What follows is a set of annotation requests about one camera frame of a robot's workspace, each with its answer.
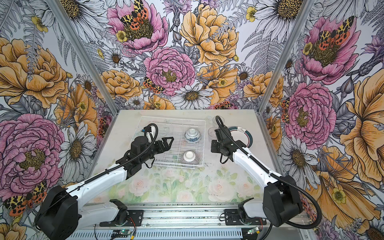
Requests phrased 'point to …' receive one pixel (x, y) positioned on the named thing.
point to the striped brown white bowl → (189, 157)
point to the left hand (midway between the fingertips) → (168, 143)
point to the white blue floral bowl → (192, 135)
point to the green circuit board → (120, 233)
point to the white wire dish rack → (175, 128)
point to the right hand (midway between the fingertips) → (215, 149)
